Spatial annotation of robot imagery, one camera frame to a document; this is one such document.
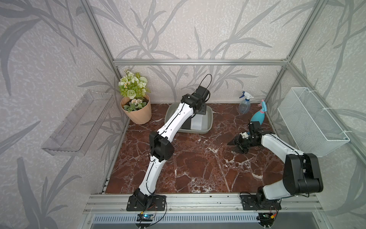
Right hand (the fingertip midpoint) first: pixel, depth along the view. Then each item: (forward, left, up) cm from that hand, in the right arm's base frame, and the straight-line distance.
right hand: (229, 144), depth 87 cm
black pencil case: (+9, +26, +8) cm, 29 cm away
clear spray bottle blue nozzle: (+38, -20, -5) cm, 43 cm away
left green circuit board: (-36, +47, -8) cm, 59 cm away
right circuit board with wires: (-37, -15, -11) cm, 41 cm away
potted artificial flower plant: (+25, +59, +12) cm, 65 cm away
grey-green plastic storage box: (+24, +11, -6) cm, 27 cm away
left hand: (+19, +18, +12) cm, 28 cm away
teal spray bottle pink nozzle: (+21, -25, +2) cm, 33 cm away
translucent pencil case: (+10, +20, +10) cm, 25 cm away
